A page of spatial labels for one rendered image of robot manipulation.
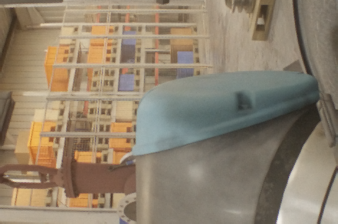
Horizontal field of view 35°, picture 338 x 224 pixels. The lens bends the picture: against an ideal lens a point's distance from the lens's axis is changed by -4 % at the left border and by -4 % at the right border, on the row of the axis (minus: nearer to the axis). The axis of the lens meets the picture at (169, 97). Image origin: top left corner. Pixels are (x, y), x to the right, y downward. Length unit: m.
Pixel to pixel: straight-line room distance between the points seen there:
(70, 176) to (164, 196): 4.53
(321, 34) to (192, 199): 0.27
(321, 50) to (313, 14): 0.04
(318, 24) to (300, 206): 0.28
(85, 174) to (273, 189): 4.61
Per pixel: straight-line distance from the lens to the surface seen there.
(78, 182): 4.94
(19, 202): 12.33
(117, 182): 4.90
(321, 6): 0.51
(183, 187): 0.31
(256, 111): 0.29
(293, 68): 0.71
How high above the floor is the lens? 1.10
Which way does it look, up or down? 1 degrees down
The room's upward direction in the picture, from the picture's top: 90 degrees counter-clockwise
